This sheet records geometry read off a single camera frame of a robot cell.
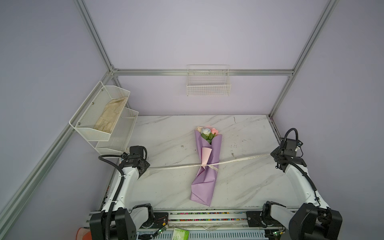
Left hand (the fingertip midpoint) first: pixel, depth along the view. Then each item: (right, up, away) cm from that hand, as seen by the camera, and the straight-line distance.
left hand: (140, 169), depth 82 cm
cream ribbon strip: (+39, +2, +2) cm, 39 cm away
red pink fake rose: (+44, +22, +21) cm, 53 cm away
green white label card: (+24, -26, -14) cm, 38 cm away
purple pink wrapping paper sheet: (+36, -7, 0) cm, 37 cm away
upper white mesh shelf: (-21, +28, -6) cm, 35 cm away
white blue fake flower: (+38, +21, +19) cm, 47 cm away
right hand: (+80, +9, +1) cm, 80 cm away
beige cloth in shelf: (-15, +28, -5) cm, 32 cm away
